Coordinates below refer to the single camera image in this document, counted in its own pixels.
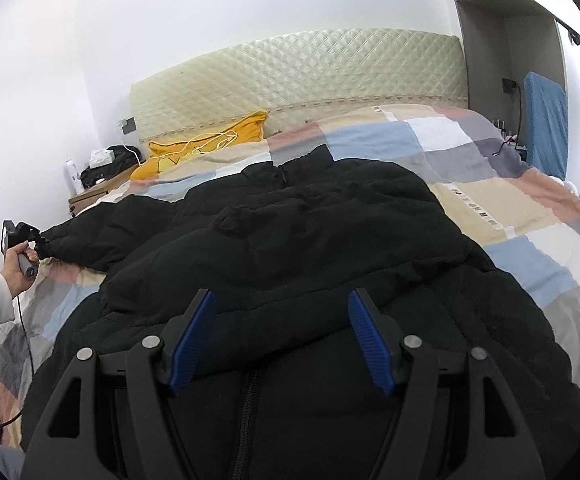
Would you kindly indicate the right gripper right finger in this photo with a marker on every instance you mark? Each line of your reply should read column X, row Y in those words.
column 499, row 444

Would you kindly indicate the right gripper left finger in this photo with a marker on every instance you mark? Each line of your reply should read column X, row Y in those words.
column 64, row 443

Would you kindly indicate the black puffer jacket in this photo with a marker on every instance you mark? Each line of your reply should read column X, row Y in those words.
column 282, row 390

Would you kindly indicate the black clothing on nightstand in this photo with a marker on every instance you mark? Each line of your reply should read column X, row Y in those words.
column 125, row 157

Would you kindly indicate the person left hand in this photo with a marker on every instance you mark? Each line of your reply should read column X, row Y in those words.
column 16, row 280

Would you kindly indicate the wooden bedside table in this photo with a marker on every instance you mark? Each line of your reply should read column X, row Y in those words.
column 83, row 200

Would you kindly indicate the white spray bottle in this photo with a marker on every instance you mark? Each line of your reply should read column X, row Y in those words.
column 73, row 177

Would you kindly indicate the white tissue box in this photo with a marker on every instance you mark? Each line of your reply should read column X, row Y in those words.
column 100, row 157

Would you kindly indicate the grey trousers leg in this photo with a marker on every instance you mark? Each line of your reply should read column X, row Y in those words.
column 11, row 462

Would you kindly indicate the colourful checkered bed quilt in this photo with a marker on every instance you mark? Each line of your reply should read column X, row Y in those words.
column 527, row 224

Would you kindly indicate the yellow pillow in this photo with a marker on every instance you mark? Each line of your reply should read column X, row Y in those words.
column 165, row 155

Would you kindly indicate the white plush toy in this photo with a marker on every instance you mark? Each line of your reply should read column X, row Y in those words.
column 568, row 185

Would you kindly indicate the blue covered chair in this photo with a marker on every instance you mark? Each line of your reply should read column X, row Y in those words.
column 546, row 123

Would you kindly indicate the cream quilted headboard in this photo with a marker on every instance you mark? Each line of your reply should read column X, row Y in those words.
column 300, row 77

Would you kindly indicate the grey wardrobe cabinet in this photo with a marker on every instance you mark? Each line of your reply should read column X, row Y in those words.
column 505, row 40

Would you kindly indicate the wall power socket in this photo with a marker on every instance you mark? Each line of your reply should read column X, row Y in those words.
column 128, row 125

